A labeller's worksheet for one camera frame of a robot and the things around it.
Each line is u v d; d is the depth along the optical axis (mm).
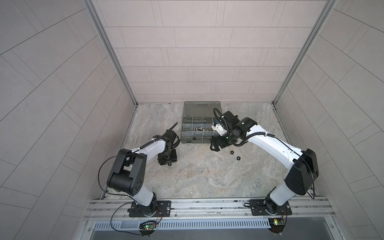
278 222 687
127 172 444
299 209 714
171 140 725
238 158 887
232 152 910
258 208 707
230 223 680
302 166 413
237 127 564
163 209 706
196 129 989
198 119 1047
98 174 433
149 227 641
